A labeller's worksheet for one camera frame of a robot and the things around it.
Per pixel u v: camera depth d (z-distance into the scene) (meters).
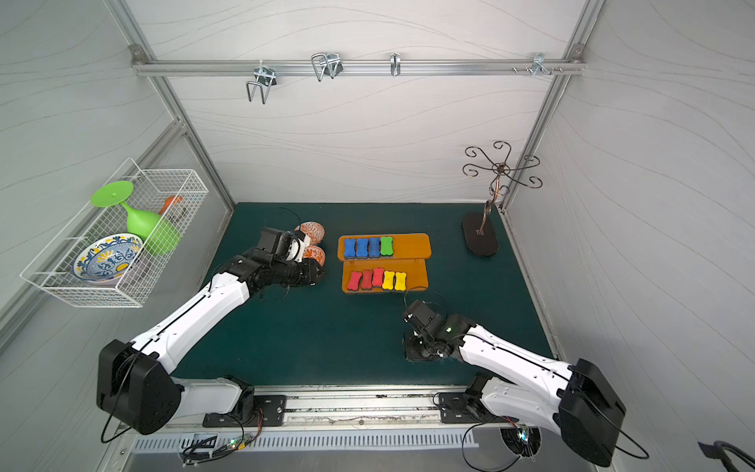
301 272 0.70
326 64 0.76
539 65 0.77
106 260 0.62
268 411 0.74
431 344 0.59
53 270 0.55
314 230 1.10
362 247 0.87
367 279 0.96
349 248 0.88
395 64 0.78
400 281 0.95
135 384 0.39
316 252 1.01
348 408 0.75
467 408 0.65
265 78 0.78
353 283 0.95
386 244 0.88
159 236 0.64
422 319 0.62
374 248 0.87
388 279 0.96
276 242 0.63
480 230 1.10
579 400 0.40
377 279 0.95
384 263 1.04
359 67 0.78
